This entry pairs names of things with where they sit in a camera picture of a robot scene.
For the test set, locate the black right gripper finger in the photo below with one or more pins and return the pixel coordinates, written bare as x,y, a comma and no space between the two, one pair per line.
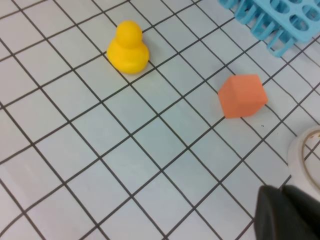
286,213

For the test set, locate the blue tube rack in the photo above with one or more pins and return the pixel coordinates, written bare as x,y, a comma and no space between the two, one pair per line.
285,21

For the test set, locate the white checkered cloth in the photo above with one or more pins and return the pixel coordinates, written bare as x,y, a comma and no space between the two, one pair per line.
91,153

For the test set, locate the right white tape roll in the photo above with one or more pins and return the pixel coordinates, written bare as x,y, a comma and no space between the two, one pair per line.
301,177

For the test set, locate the orange cube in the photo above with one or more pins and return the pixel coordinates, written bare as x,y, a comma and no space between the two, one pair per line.
242,96

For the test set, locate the yellow rubber duck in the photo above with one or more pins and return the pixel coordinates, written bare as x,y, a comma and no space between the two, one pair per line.
127,52

